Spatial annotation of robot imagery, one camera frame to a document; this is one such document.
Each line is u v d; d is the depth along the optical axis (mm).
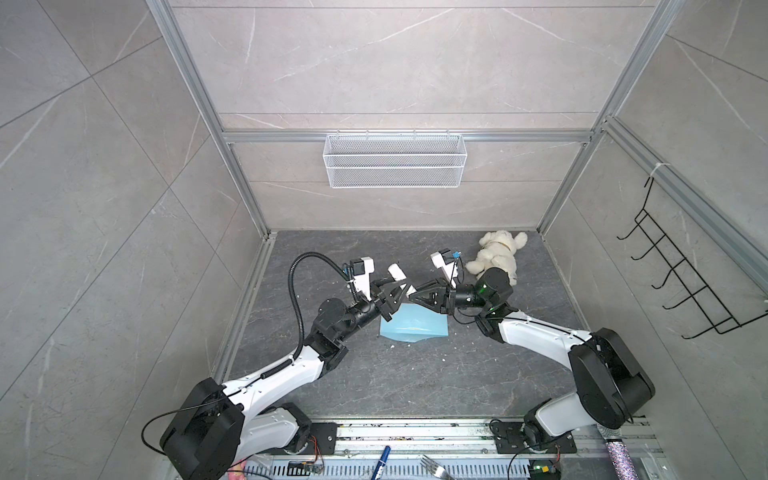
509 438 730
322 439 733
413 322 950
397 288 675
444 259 660
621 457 684
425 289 680
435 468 685
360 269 612
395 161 1009
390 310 614
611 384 434
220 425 396
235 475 671
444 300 652
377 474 675
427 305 674
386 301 621
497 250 1011
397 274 660
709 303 611
